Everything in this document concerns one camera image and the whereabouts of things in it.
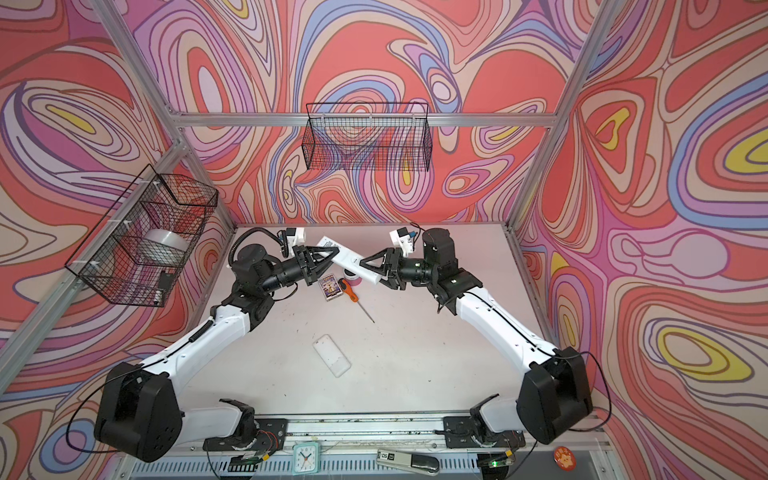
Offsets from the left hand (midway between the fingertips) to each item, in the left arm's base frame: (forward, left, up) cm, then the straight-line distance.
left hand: (339, 255), depth 70 cm
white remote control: (-1, -2, -2) cm, 3 cm away
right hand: (-4, -6, -3) cm, 8 cm away
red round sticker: (-37, -54, -31) cm, 73 cm away
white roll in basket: (+2, +42, +1) cm, 42 cm away
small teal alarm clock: (-37, +8, -30) cm, 48 cm away
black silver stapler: (-39, -18, -26) cm, 50 cm away
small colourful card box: (+10, +8, -29) cm, 32 cm away
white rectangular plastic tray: (-12, +5, -32) cm, 34 cm away
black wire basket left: (+3, +52, -2) cm, 52 cm away
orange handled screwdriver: (+9, +1, -30) cm, 31 cm away
